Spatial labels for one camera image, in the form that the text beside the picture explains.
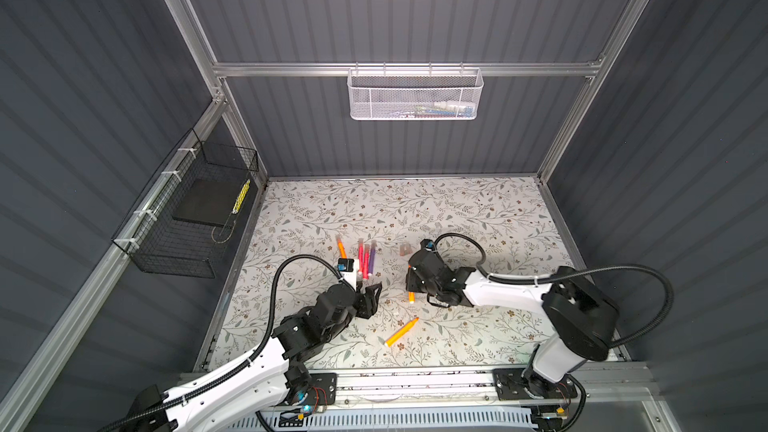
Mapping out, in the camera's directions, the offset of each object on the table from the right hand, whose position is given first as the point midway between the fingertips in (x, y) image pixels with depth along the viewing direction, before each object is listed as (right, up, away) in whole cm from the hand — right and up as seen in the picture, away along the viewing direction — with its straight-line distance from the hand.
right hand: (408, 278), depth 88 cm
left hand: (-9, +1, -11) cm, 14 cm away
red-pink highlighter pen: (-13, +4, +8) cm, 16 cm away
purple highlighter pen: (-11, +5, +10) cm, 16 cm away
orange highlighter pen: (-21, +7, +11) cm, 25 cm away
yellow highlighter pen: (-2, -14, -6) cm, 15 cm away
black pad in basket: (-51, +23, -14) cm, 58 cm away
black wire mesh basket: (-56, +17, -17) cm, 61 cm away
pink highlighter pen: (-15, +5, +11) cm, 19 cm away
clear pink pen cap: (-1, +7, +13) cm, 15 cm away
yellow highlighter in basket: (-45, +24, -10) cm, 52 cm away
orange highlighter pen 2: (+1, -4, -3) cm, 6 cm away
